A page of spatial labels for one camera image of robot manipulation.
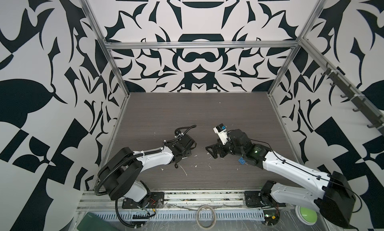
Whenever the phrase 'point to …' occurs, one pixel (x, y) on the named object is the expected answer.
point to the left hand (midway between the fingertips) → (188, 148)
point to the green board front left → (92, 222)
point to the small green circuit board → (271, 216)
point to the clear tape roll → (203, 227)
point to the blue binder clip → (241, 161)
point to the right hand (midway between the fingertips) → (212, 143)
